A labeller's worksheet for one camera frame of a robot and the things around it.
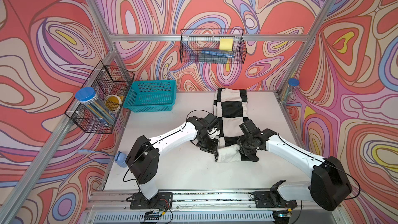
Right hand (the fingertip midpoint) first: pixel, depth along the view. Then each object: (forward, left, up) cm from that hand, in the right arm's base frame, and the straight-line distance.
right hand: (237, 148), depth 85 cm
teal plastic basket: (+47, +60, -4) cm, 77 cm away
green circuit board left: (-29, +44, -7) cm, 53 cm away
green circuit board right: (-31, -16, -8) cm, 35 cm away
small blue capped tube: (+41, -43, +10) cm, 60 cm away
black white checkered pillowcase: (+31, -1, -3) cm, 31 cm away
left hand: (-5, +13, +5) cm, 14 cm away
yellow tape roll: (+15, +63, +25) cm, 69 cm away
